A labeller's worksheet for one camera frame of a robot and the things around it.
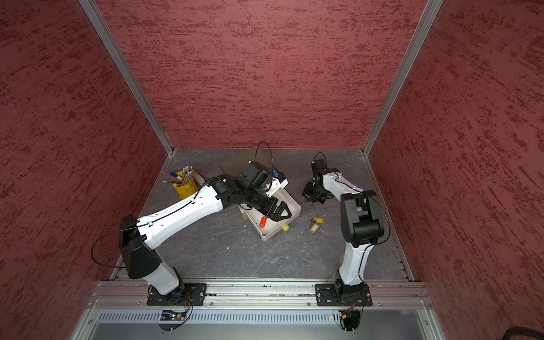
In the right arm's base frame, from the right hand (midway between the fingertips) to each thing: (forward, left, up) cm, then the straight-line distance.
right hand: (306, 200), depth 96 cm
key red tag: (-12, +20, +4) cm, 24 cm away
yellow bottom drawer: (-8, +28, +1) cm, 29 cm away
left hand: (-16, +13, +18) cm, 28 cm away
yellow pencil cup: (+4, +55, +6) cm, 56 cm away
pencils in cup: (+6, +56, +10) cm, 57 cm away
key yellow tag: (-13, -2, -3) cm, 13 cm away
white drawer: (-15, +18, +5) cm, 24 cm away
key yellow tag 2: (-8, -5, -4) cm, 11 cm away
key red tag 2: (0, -3, -2) cm, 3 cm away
